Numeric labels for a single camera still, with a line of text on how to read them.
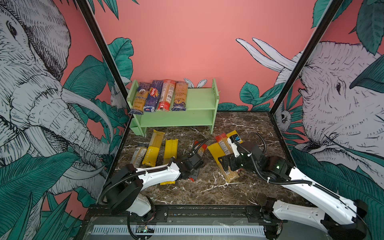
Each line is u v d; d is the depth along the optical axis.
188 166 0.66
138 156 0.92
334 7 0.69
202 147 0.98
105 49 0.84
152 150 0.94
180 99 0.85
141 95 0.88
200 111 1.08
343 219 0.39
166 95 0.85
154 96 0.86
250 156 0.48
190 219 0.74
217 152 0.96
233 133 1.04
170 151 0.95
